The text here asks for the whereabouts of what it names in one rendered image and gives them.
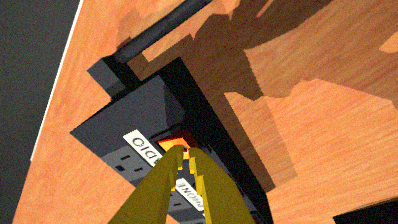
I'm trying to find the black power strip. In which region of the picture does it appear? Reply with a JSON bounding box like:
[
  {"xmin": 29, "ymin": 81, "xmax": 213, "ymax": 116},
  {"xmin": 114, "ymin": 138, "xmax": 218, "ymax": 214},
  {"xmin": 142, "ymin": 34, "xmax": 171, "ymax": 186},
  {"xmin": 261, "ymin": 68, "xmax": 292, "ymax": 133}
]
[{"xmin": 69, "ymin": 0, "xmax": 274, "ymax": 224}]

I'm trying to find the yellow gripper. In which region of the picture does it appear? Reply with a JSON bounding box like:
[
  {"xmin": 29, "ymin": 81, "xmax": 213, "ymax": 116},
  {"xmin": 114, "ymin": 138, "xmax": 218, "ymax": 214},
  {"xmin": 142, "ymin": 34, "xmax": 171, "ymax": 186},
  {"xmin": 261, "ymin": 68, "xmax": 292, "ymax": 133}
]
[{"xmin": 107, "ymin": 144, "xmax": 256, "ymax": 224}]

